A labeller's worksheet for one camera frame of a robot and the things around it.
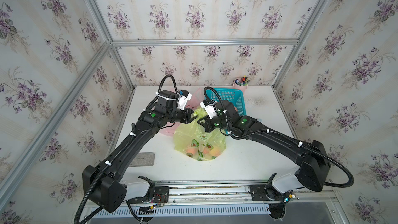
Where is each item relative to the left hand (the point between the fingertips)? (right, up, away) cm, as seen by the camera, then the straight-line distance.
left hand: (197, 115), depth 73 cm
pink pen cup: (+31, +20, +37) cm, 52 cm away
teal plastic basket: (+26, +10, +35) cm, 44 cm away
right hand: (+2, -3, +2) cm, 4 cm away
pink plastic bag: (-1, +8, -4) cm, 9 cm away
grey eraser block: (-29, -25, +9) cm, 39 cm away
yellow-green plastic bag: (-2, -13, +3) cm, 13 cm away
